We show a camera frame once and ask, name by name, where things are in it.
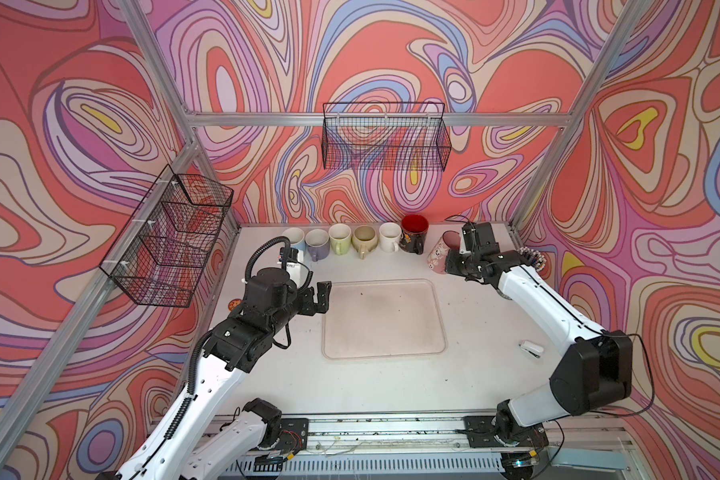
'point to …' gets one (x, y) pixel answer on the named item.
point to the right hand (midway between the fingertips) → (452, 267)
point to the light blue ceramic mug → (296, 237)
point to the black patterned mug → (413, 233)
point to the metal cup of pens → (538, 260)
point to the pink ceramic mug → (437, 260)
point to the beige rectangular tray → (374, 318)
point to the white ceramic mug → (389, 237)
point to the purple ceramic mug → (317, 243)
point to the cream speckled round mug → (364, 239)
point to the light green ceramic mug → (339, 236)
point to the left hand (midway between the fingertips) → (317, 280)
